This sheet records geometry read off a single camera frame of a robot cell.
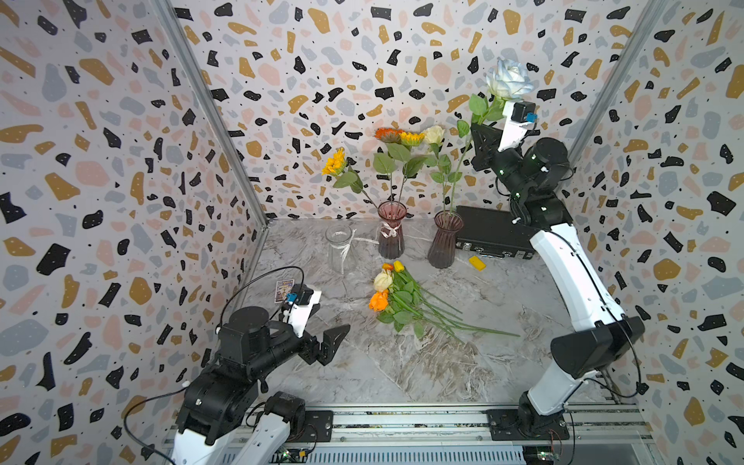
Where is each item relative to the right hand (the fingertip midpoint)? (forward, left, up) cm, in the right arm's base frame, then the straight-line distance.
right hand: (473, 125), depth 62 cm
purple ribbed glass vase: (+14, -1, -55) cm, 57 cm away
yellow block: (+6, -14, -56) cm, 58 cm away
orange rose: (-13, +22, -52) cm, 58 cm away
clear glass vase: (0, +35, -44) cm, 57 cm away
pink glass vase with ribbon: (+7, +18, -44) cm, 48 cm away
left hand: (-32, +29, -26) cm, 50 cm away
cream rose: (-12, +12, -53) cm, 56 cm away
